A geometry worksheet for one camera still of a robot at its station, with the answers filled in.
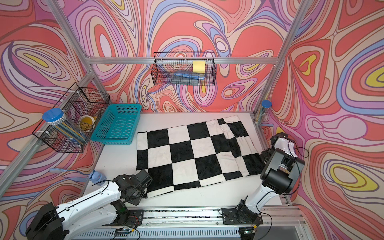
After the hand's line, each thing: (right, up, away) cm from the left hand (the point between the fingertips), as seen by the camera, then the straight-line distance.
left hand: (147, 193), depth 81 cm
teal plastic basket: (-31, +38, +30) cm, 58 cm away
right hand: (+69, +14, +6) cm, 71 cm away
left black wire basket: (-38, +51, -1) cm, 64 cm away
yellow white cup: (-30, +39, -6) cm, 49 cm away
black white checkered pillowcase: (+24, +18, +14) cm, 33 cm away
